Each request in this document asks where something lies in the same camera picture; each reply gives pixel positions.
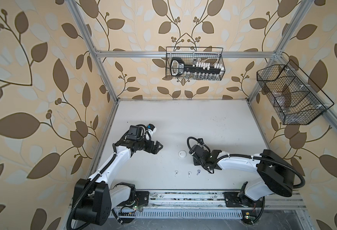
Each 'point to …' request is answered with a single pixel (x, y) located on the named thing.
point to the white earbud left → (176, 173)
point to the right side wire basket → (296, 99)
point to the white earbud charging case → (182, 154)
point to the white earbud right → (189, 173)
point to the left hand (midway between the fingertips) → (153, 142)
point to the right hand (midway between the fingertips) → (196, 157)
